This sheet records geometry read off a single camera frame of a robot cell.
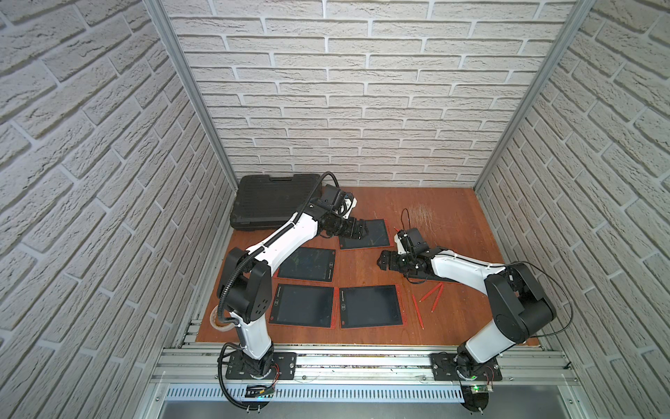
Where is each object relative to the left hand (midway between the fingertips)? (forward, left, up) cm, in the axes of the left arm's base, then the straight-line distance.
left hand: (361, 228), depth 85 cm
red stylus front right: (-17, -27, -16) cm, 36 cm away
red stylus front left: (-22, -19, -17) cm, 34 cm away
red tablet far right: (+8, -8, -17) cm, 20 cm away
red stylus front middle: (-15, -25, -17) cm, 34 cm away
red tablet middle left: (-4, +18, -17) cm, 25 cm away
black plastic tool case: (+21, +39, -12) cm, 46 cm away
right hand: (-6, -12, -14) cm, 19 cm away
